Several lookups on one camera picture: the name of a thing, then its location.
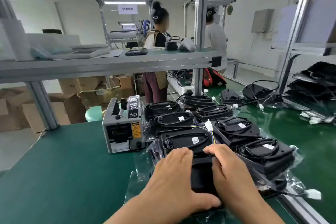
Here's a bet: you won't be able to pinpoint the person's left hand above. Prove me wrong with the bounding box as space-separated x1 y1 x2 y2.
140 147 222 224

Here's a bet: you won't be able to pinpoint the person's right hand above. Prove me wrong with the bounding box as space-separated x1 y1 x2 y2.
203 143 267 215

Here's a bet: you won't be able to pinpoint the bagged black lamp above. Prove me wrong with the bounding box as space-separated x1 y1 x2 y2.
189 155 224 214

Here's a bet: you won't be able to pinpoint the transparent plastic bag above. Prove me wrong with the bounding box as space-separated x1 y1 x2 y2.
124 150 232 224

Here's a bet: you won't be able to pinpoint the group of bagged black lamps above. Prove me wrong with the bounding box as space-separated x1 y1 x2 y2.
143 92 301 198

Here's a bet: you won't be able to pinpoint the unbagged black lamps with cables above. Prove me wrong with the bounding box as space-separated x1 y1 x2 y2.
220 61 336 123

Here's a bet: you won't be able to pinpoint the person's right forearm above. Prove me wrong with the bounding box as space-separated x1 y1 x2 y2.
228 195 287 224

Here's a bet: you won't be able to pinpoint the grey tape dispenser machine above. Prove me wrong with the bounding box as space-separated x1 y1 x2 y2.
102 95 145 154

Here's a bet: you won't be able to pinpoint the green round stool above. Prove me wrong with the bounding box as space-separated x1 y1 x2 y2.
85 106 104 123

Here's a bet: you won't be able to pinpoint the open cardboard box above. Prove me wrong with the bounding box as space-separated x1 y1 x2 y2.
0 87 27 133
22 93 87 133

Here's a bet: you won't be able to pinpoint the grey metal shelf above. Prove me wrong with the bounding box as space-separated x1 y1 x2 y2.
270 43 336 57
0 48 228 84

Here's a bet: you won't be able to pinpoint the black phone on shelf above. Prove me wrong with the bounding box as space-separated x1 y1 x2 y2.
125 48 149 56

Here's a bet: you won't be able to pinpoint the grey barcode scanner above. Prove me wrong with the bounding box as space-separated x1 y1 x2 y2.
177 37 196 53

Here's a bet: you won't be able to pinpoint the white flat scale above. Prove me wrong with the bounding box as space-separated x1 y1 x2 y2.
50 44 112 59

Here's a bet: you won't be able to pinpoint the white hanging sign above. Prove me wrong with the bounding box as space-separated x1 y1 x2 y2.
118 4 139 15

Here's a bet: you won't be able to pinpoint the white handset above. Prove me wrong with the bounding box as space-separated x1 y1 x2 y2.
30 45 53 60

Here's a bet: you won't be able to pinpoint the white box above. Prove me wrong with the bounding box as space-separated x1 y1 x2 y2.
23 32 82 54

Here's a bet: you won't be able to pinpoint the bundle of black cables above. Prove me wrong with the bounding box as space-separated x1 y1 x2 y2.
176 69 194 85

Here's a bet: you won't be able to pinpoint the grey wall electrical box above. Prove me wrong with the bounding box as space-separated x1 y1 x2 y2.
251 8 274 34

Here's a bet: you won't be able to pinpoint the aluminium workstation frame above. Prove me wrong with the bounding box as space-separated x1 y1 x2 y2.
93 0 154 49

